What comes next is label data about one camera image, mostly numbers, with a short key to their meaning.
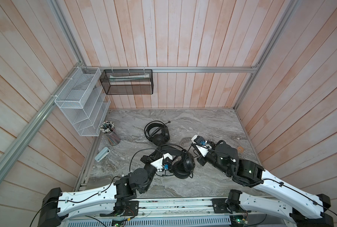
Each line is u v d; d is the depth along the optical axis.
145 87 1.04
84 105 0.70
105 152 0.91
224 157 0.46
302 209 0.42
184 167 0.66
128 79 0.88
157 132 0.98
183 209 0.73
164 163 0.54
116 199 0.50
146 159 0.58
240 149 0.97
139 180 0.48
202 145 0.52
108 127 0.86
